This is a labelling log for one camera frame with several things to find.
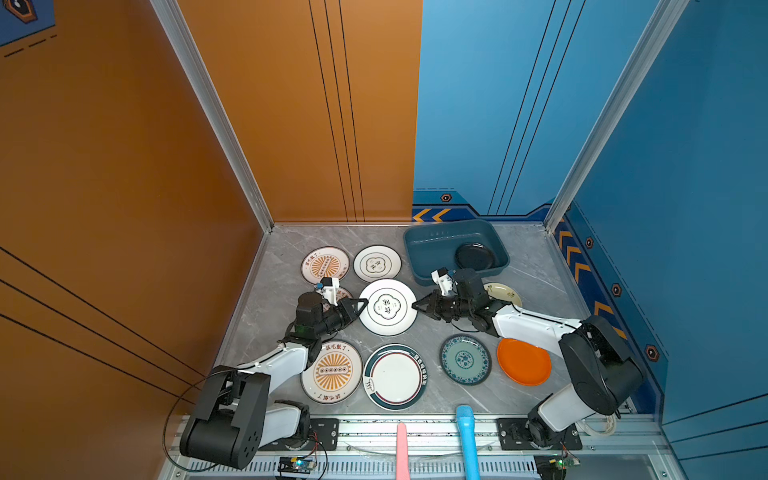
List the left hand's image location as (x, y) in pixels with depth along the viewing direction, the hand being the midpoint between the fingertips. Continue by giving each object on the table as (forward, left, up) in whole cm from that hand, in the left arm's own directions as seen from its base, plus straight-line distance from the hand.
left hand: (370, 300), depth 84 cm
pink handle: (-35, -9, -12) cm, 38 cm away
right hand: (-2, -12, -1) cm, 12 cm away
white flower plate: (-2, -6, -2) cm, 6 cm away
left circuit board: (-37, +17, -14) cm, 43 cm away
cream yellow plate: (+10, -43, -11) cm, 46 cm away
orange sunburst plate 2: (+23, +19, -12) cm, 32 cm away
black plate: (+26, -36, -11) cm, 46 cm away
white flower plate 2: (+23, -1, -12) cm, 26 cm away
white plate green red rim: (-17, -8, -12) cm, 22 cm away
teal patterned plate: (-12, -28, -11) cm, 32 cm away
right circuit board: (-37, -46, -14) cm, 60 cm away
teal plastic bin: (+32, -21, -12) cm, 40 cm away
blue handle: (-28, -25, -9) cm, 38 cm away
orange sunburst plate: (+9, +11, -12) cm, 18 cm away
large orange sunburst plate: (-17, +9, -12) cm, 23 cm away
